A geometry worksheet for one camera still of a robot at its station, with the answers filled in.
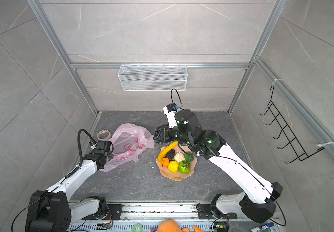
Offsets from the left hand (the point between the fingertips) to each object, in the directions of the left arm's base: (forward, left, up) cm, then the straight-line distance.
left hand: (105, 152), depth 87 cm
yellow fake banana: (0, -36, -2) cm, 36 cm away
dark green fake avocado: (-5, -51, +1) cm, 51 cm away
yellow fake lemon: (-10, -42, -2) cm, 43 cm away
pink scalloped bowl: (-14, -44, -5) cm, 47 cm away
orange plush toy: (-38, -38, -1) cm, 54 cm away
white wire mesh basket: (+47, -30, +22) cm, 59 cm away
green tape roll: (-37, -23, -8) cm, 44 cm away
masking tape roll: (+14, +5, -7) cm, 16 cm away
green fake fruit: (-11, -48, 0) cm, 49 cm away
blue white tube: (-41, -81, -5) cm, 91 cm away
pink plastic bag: (+11, -11, -8) cm, 17 cm away
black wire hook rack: (-15, -94, +26) cm, 99 cm away
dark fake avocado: (-2, -40, -2) cm, 40 cm away
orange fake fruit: (-8, -37, 0) cm, 38 cm away
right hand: (-5, -34, +30) cm, 45 cm away
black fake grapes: (-7, -33, +25) cm, 42 cm away
